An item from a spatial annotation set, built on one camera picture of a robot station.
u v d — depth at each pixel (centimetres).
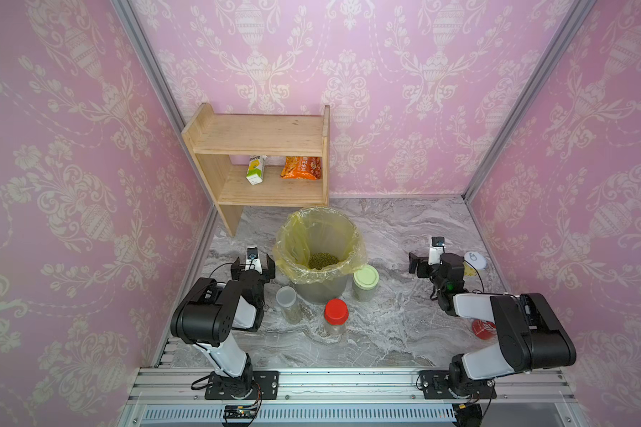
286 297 73
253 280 72
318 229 86
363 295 86
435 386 73
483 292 93
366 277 81
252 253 79
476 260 94
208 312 47
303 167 96
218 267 73
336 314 75
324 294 83
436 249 81
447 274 73
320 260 97
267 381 75
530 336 45
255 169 95
